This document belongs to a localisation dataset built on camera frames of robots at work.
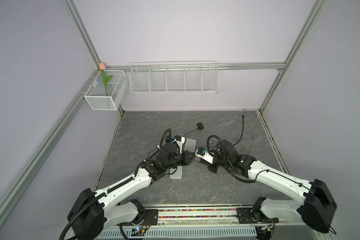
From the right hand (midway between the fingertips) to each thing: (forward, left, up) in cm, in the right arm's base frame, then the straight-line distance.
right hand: (201, 160), depth 79 cm
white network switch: (-3, +13, -13) cm, 19 cm away
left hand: (-1, +3, +5) cm, 6 cm away
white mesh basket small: (+36, +56, +19) cm, 69 cm away
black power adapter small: (+34, -2, -13) cm, 37 cm away
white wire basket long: (+52, +16, +17) cm, 57 cm away
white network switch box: (+17, +6, -12) cm, 21 cm away
